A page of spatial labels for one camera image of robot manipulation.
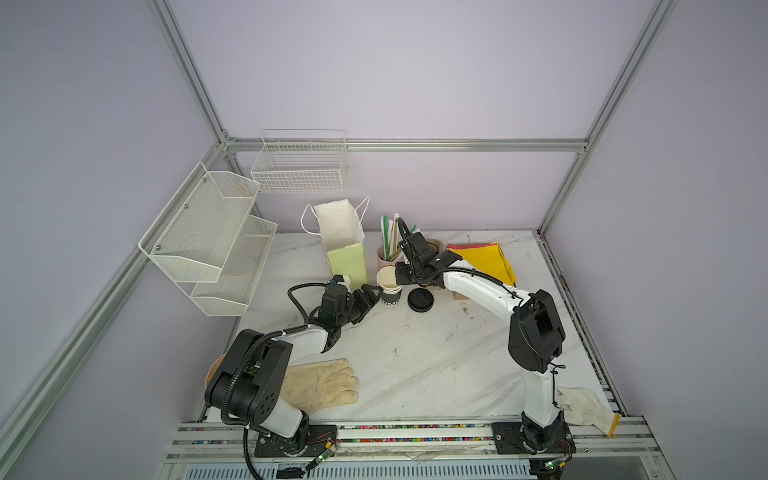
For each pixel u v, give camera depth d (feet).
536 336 1.66
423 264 2.27
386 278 3.03
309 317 2.38
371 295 2.72
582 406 2.56
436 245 3.63
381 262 3.30
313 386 2.68
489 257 3.51
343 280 2.82
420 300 3.22
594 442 2.45
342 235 3.42
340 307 2.37
